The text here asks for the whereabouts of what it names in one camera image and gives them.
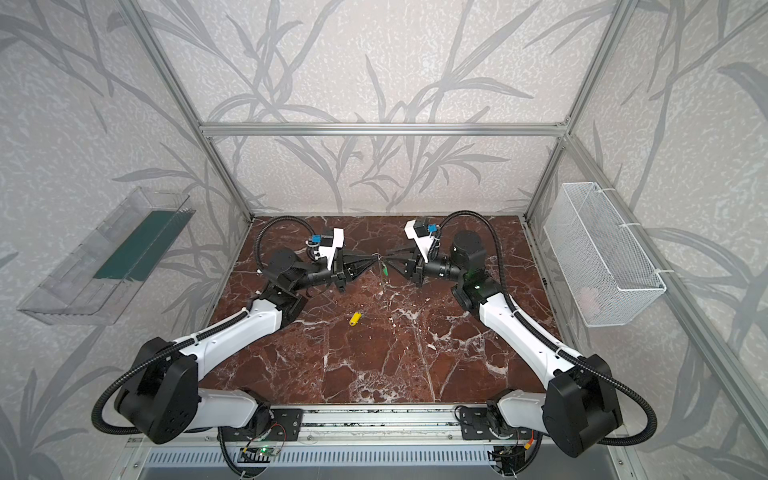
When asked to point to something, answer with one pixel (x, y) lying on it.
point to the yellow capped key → (355, 318)
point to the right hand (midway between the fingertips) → (389, 249)
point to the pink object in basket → (589, 302)
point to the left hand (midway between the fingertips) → (377, 256)
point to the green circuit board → (256, 455)
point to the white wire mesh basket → (609, 273)
